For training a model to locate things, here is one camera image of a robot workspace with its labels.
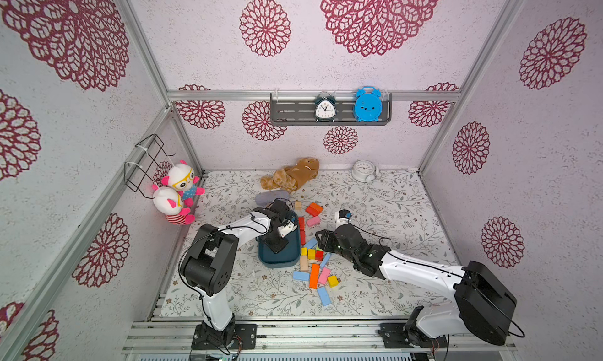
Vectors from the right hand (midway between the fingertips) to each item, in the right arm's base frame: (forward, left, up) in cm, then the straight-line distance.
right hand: (317, 233), depth 83 cm
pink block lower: (-9, -3, -13) cm, 17 cm away
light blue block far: (+2, +2, -11) cm, 11 cm away
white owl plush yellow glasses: (+20, +54, +6) cm, 58 cm away
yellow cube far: (-13, -6, -12) cm, 18 cm away
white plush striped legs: (+7, +54, +9) cm, 55 cm away
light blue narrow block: (-5, -3, -11) cm, 13 cm away
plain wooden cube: (+21, +8, -12) cm, 25 cm away
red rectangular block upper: (+12, +6, -13) cm, 18 cm away
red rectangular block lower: (+5, +6, -12) cm, 14 cm away
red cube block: (-3, -1, -12) cm, 12 cm away
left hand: (+1, +16, -12) cm, 20 cm away
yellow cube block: (-2, +5, -10) cm, 11 cm away
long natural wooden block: (-6, +5, -11) cm, 13 cm away
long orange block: (-11, +1, -12) cm, 16 cm away
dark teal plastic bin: (-5, +11, -9) cm, 15 cm away
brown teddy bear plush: (+31, +10, -4) cm, 33 cm away
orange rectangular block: (+24, 0, -14) cm, 28 cm away
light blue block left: (-11, +5, -12) cm, 17 cm away
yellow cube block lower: (-3, +2, -11) cm, 11 cm away
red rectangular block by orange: (+20, +1, -14) cm, 24 cm away
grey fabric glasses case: (+24, +22, -9) cm, 34 cm away
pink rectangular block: (+13, +1, -13) cm, 18 cm away
